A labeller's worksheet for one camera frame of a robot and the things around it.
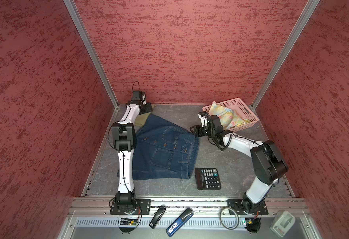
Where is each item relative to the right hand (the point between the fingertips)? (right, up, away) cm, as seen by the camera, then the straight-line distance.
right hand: (194, 130), depth 94 cm
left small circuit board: (-37, -44, -21) cm, 61 cm away
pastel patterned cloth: (+27, +7, +12) cm, 30 cm away
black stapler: (-20, -40, -25) cm, 51 cm away
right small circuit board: (+26, -45, -23) cm, 57 cm away
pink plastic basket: (+38, +18, +24) cm, 48 cm away
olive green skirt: (-39, +7, +16) cm, 43 cm away
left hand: (-33, +14, +15) cm, 38 cm away
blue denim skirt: (-20, -14, +1) cm, 24 cm away
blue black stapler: (-11, -41, -28) cm, 51 cm away
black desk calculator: (+6, -27, -12) cm, 30 cm away
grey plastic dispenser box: (+39, -41, -25) cm, 62 cm away
